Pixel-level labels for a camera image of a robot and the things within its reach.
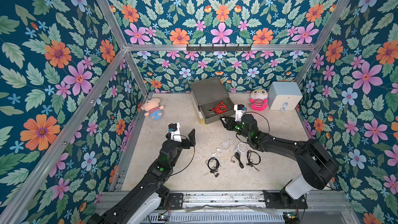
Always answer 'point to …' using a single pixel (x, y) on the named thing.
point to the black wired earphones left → (213, 165)
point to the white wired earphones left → (225, 146)
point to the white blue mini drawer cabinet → (284, 96)
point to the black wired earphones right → (253, 158)
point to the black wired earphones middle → (238, 156)
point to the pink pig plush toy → (151, 106)
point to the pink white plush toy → (259, 99)
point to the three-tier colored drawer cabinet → (211, 100)
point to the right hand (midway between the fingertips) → (222, 117)
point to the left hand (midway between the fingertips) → (188, 129)
